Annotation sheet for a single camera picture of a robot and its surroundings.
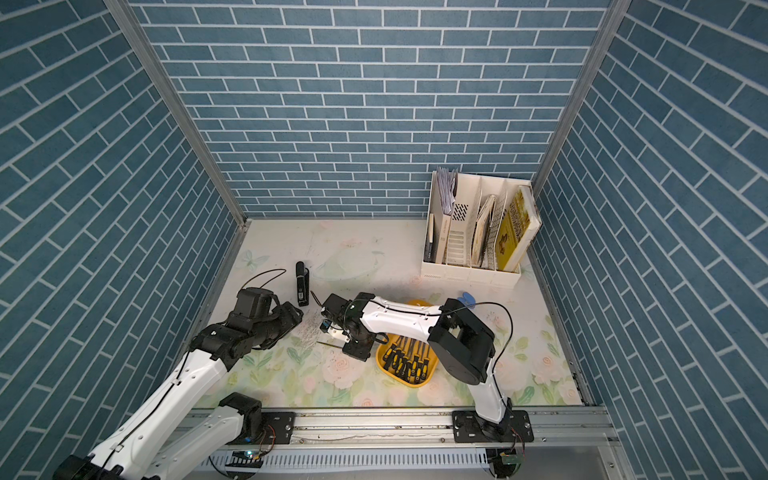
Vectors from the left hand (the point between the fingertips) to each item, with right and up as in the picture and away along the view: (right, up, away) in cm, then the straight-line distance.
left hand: (304, 318), depth 80 cm
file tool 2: (+30, -14, +3) cm, 33 cm away
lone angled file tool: (+3, -10, +9) cm, 14 cm away
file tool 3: (+33, -14, +3) cm, 36 cm away
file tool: (+25, -12, +3) cm, 28 cm away
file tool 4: (+28, -13, +4) cm, 31 cm away
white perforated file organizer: (+50, +25, +14) cm, 58 cm away
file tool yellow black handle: (+23, -11, +5) cm, 26 cm away
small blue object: (+48, +2, +15) cm, 50 cm away
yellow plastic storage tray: (+35, -13, +3) cm, 38 cm away
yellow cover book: (+62, +25, +9) cm, 68 cm away
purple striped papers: (+40, +38, +10) cm, 56 cm away
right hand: (+15, -10, +5) cm, 18 cm away
